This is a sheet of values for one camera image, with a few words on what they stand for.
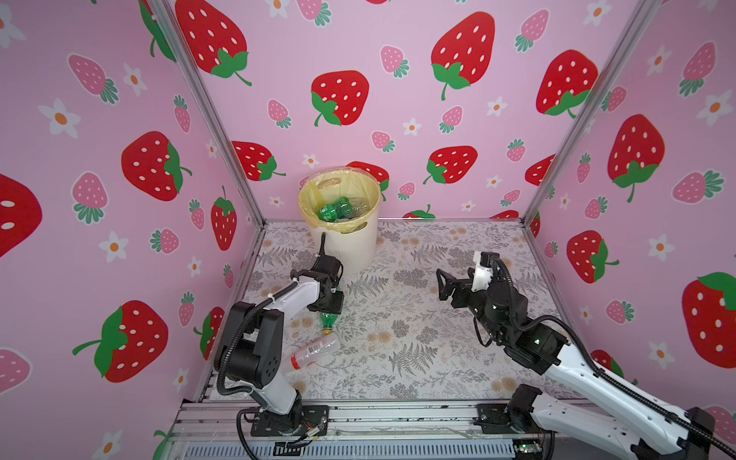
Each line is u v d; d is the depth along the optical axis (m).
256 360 0.46
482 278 0.60
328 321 0.90
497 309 0.51
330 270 0.76
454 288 0.63
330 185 0.99
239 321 0.43
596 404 0.47
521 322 0.52
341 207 0.96
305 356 0.81
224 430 0.73
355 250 0.93
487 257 0.58
